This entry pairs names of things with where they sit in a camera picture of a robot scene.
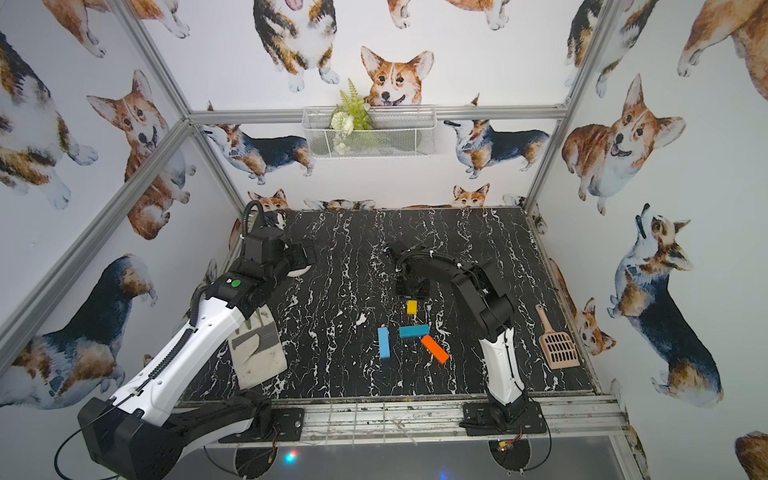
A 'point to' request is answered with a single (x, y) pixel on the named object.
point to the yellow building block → (412, 307)
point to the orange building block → (435, 349)
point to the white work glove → (257, 349)
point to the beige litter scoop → (559, 347)
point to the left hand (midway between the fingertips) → (301, 238)
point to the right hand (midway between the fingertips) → (406, 296)
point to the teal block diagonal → (411, 331)
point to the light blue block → (384, 342)
